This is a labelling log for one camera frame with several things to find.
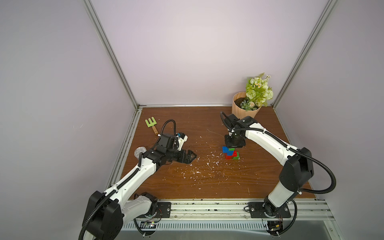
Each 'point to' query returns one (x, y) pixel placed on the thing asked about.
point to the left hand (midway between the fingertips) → (192, 154)
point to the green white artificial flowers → (257, 92)
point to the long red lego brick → (229, 157)
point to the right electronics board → (275, 227)
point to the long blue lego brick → (229, 153)
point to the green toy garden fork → (152, 124)
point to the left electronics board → (148, 224)
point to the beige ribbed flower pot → (236, 109)
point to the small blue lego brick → (225, 149)
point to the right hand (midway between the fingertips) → (230, 144)
